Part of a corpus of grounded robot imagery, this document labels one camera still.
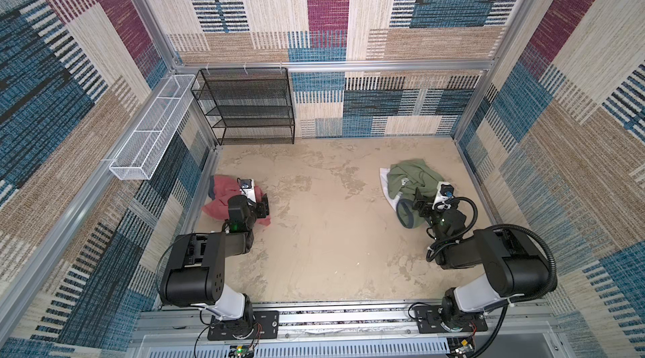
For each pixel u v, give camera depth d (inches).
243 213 28.7
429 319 28.7
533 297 17.7
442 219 27.7
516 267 17.8
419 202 32.4
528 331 28.5
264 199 33.4
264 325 28.9
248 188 32.0
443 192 29.8
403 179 39.3
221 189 39.1
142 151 28.1
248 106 43.1
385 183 41.1
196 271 18.2
